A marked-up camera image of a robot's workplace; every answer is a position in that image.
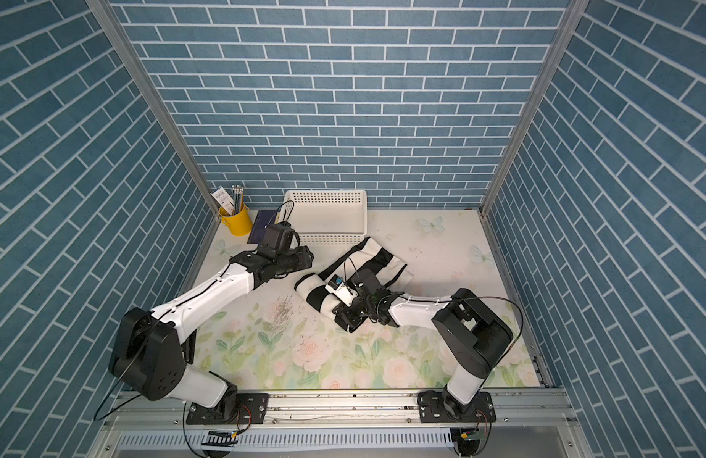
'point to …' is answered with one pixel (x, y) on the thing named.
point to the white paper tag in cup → (225, 199)
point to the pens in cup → (237, 196)
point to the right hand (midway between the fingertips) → (337, 309)
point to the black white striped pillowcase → (390, 270)
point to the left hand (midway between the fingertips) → (316, 256)
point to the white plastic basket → (326, 218)
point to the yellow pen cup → (239, 223)
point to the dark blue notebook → (262, 218)
